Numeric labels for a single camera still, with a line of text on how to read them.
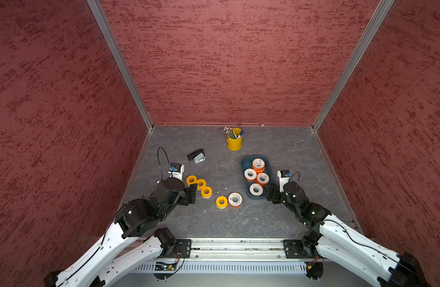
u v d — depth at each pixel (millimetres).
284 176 710
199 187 906
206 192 897
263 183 921
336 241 525
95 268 400
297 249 737
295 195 595
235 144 1065
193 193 603
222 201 859
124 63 894
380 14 722
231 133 976
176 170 570
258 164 974
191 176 947
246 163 1002
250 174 953
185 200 588
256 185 906
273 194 726
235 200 874
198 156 1006
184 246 743
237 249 756
